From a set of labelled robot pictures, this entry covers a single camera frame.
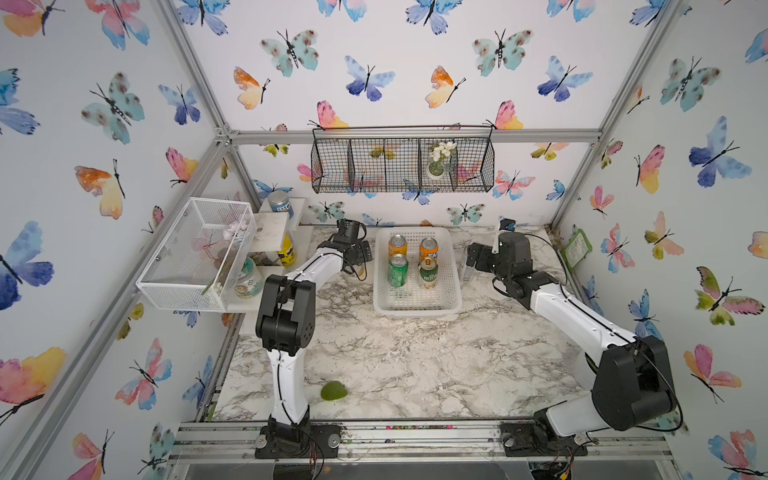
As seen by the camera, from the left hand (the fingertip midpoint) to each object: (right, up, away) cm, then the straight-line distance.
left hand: (358, 248), depth 102 cm
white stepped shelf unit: (-25, +7, -11) cm, 28 cm away
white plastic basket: (+28, -16, -4) cm, 33 cm away
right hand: (+38, +1, -15) cm, 41 cm away
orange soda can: (+13, +1, 0) cm, 13 cm away
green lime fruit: (-4, -38, -23) cm, 44 cm away
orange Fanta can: (+23, 0, -2) cm, 23 cm away
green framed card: (+79, 0, +8) cm, 79 cm away
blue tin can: (-25, +15, -5) cm, 30 cm away
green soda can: (+13, -6, -6) cm, 16 cm away
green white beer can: (+23, -8, -6) cm, 25 cm away
